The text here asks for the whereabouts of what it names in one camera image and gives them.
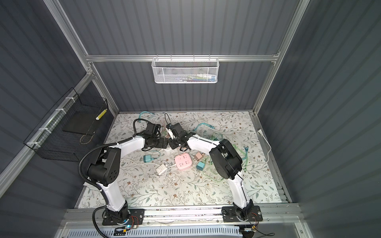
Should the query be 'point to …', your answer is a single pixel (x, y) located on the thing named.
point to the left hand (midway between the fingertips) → (160, 142)
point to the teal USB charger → (200, 166)
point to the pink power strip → (183, 160)
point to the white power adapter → (161, 168)
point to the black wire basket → (66, 132)
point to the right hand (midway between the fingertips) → (172, 141)
